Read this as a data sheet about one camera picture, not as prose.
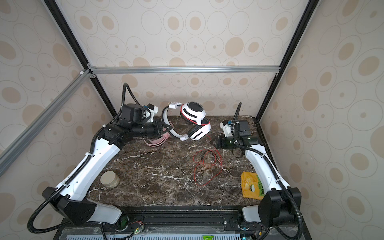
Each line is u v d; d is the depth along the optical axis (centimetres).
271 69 90
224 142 70
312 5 68
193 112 54
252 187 84
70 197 39
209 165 94
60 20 71
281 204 40
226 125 73
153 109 65
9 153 51
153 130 60
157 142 101
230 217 76
